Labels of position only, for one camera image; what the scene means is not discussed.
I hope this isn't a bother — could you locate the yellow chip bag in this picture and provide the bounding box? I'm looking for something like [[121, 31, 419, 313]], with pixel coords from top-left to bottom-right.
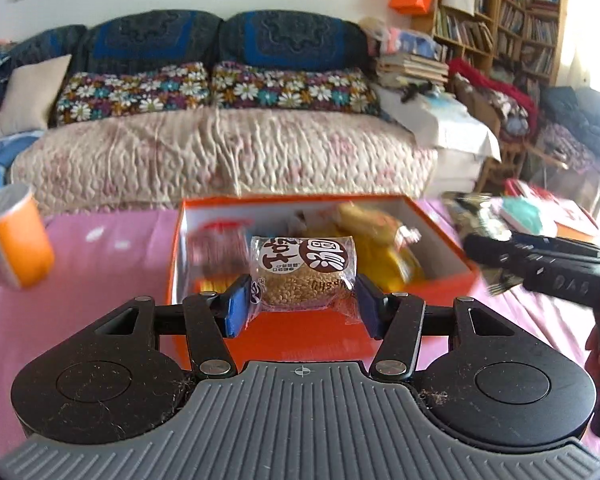
[[334, 203, 426, 292]]

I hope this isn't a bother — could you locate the brown sesame cake pack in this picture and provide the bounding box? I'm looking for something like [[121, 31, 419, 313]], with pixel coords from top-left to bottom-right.
[[249, 236, 361, 324]]

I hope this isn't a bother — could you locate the silver foil snack bag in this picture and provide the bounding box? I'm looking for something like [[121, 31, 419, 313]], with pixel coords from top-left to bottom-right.
[[442, 192, 522, 296]]

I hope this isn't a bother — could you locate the person right hand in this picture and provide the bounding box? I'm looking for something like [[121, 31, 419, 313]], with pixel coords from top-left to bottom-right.
[[584, 326, 600, 390]]

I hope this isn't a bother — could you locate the black red book box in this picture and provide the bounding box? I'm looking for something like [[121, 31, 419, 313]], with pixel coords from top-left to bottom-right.
[[555, 198, 600, 246]]

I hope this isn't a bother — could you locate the red brown snack bag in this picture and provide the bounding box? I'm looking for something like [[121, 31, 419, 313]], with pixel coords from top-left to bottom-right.
[[186, 220, 249, 280]]

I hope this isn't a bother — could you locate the orange cardboard box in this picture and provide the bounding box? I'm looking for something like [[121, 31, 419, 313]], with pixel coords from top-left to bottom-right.
[[166, 195, 478, 365]]

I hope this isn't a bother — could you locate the teal tissue pack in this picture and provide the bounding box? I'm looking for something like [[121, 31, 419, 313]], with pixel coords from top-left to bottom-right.
[[498, 197, 558, 237]]

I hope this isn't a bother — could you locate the white paper covered box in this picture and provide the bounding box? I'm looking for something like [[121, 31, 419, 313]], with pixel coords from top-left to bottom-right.
[[372, 84, 501, 162]]

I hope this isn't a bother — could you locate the orange white cylinder canister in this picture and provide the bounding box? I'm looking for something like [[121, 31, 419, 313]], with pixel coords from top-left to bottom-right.
[[0, 182, 55, 288]]

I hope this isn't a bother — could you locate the right floral cushion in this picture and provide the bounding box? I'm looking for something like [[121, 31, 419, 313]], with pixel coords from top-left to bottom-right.
[[211, 62, 380, 116]]

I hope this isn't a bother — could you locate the floral cushion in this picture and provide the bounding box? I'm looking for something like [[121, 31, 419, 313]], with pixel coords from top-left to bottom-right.
[[211, 62, 380, 116], [55, 62, 210, 126]]

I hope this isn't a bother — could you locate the left floral cushion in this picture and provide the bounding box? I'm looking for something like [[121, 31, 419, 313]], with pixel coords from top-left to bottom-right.
[[55, 62, 210, 126]]

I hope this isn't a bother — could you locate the stack of books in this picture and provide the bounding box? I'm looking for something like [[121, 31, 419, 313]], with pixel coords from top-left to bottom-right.
[[375, 27, 449, 89]]

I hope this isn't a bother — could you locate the wooden bookshelf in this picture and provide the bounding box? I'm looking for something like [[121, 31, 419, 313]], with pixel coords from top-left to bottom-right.
[[412, 0, 568, 87]]

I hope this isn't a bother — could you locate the beige pillow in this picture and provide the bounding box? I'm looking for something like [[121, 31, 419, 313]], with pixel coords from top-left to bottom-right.
[[0, 54, 71, 139]]

